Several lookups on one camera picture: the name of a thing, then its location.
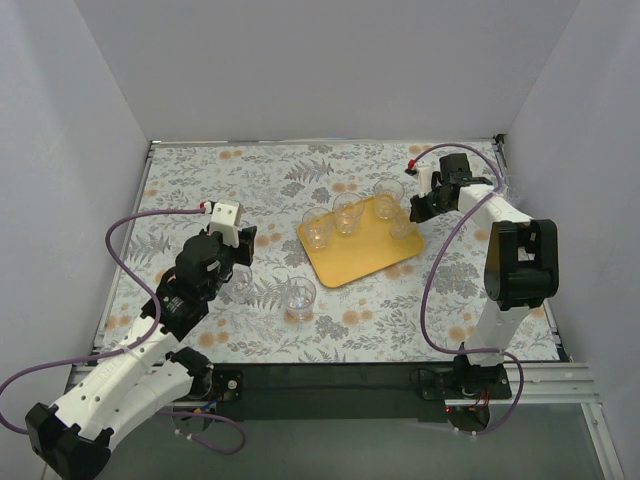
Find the small clear glass front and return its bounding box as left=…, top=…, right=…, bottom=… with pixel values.
left=390, top=209, right=416, bottom=240

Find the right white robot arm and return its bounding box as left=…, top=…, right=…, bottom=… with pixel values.
left=406, top=153, right=559, bottom=400

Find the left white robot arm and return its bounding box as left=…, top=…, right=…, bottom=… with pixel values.
left=26, top=226, right=257, bottom=479

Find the yellow plastic tray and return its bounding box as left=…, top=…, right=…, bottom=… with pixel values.
left=297, top=198, right=425, bottom=288

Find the floral patterned table mat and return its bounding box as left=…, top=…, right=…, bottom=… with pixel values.
left=96, top=143, right=488, bottom=363

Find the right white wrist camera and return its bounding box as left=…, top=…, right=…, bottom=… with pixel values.
left=405, top=159, right=436, bottom=198

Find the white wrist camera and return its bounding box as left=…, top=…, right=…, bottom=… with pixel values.
left=405, top=159, right=436, bottom=198
left=207, top=200, right=243, bottom=248

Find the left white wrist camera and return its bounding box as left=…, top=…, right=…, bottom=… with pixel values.
left=207, top=200, right=243, bottom=248

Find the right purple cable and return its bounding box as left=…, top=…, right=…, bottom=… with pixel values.
left=407, top=143, right=524, bottom=435

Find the purple cable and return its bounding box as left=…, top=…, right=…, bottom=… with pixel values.
left=0, top=202, right=247, bottom=455
left=407, top=143, right=524, bottom=435

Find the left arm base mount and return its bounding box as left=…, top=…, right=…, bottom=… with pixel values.
left=187, top=369, right=244, bottom=403

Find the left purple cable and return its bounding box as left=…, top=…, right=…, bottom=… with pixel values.
left=0, top=202, right=247, bottom=455

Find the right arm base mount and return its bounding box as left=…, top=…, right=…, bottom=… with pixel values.
left=409, top=365, right=512, bottom=400

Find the aluminium frame rail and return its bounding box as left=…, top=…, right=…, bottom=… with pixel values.
left=64, top=362, right=601, bottom=405

